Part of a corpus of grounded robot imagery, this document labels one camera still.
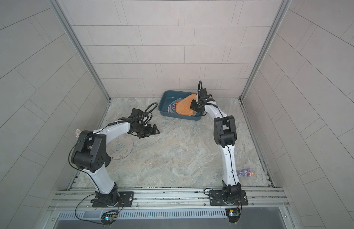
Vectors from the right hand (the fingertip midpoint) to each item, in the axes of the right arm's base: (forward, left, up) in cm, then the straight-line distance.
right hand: (192, 105), depth 106 cm
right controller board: (-67, -14, -8) cm, 68 cm away
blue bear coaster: (0, +16, -3) cm, 16 cm away
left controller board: (-65, +44, -1) cm, 79 cm away
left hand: (-21, +25, -1) cm, 33 cm away
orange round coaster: (+1, +7, -1) cm, 7 cm away
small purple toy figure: (-49, -26, -4) cm, 56 cm away
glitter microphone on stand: (-30, +62, +18) cm, 71 cm away
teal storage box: (+12, +19, -1) cm, 22 cm away
